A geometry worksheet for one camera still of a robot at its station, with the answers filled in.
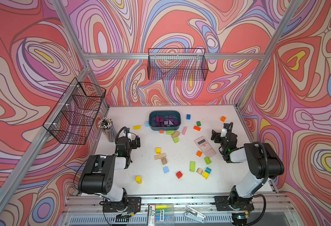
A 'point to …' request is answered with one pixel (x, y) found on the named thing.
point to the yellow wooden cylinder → (138, 180)
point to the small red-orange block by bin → (161, 131)
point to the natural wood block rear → (176, 134)
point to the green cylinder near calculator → (207, 160)
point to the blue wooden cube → (188, 117)
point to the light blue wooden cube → (166, 169)
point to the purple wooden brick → (176, 122)
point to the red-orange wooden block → (197, 128)
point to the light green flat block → (170, 132)
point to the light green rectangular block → (192, 166)
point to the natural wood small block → (164, 161)
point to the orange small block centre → (199, 153)
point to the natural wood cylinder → (200, 171)
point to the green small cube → (176, 140)
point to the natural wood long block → (160, 156)
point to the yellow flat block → (137, 127)
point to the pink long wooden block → (185, 130)
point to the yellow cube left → (158, 150)
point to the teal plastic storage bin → (164, 120)
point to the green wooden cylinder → (198, 123)
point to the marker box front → (160, 215)
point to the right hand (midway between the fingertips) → (219, 133)
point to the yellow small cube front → (205, 174)
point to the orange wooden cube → (223, 118)
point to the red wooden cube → (179, 174)
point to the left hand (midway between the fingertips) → (132, 136)
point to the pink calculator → (204, 145)
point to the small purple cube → (157, 118)
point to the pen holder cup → (106, 125)
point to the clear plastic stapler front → (193, 214)
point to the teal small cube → (208, 170)
